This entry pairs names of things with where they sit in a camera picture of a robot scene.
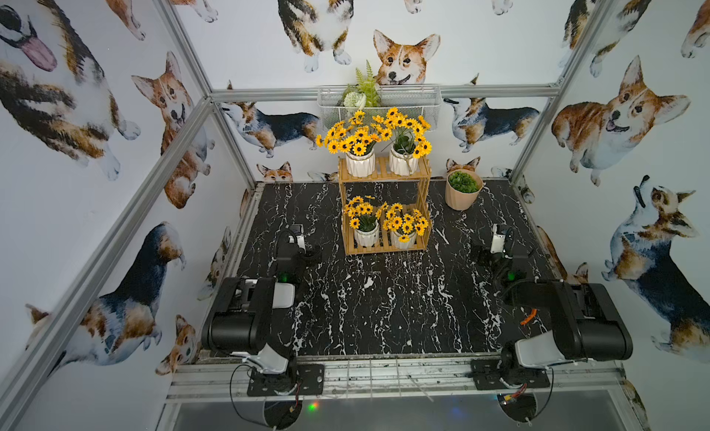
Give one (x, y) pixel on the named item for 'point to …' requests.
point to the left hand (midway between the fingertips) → (306, 235)
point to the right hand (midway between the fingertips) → (485, 237)
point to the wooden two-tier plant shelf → (383, 175)
